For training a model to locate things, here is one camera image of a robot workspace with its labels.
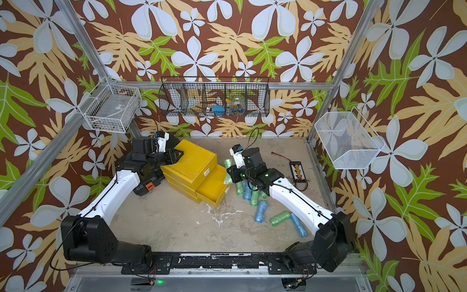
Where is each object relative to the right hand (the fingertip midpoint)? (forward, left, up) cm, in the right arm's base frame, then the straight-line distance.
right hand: (228, 168), depth 80 cm
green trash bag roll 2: (0, -6, -18) cm, 19 cm away
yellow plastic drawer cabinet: (-4, +13, +1) cm, 14 cm away
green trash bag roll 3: (-5, -13, -19) cm, 24 cm away
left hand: (+8, +22, +3) cm, 24 cm away
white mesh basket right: (+12, -56, +5) cm, 58 cm away
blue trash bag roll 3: (-20, -33, -20) cm, 44 cm away
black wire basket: (+41, +7, +11) cm, 43 cm away
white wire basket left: (+26, +57, +14) cm, 64 cm away
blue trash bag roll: (-2, -10, -19) cm, 21 cm away
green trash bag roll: (+1, 0, +2) cm, 3 cm away
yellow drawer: (-5, +7, -12) cm, 15 cm away
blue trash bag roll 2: (-10, -17, -19) cm, 27 cm away
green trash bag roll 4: (-15, -25, -20) cm, 35 cm away
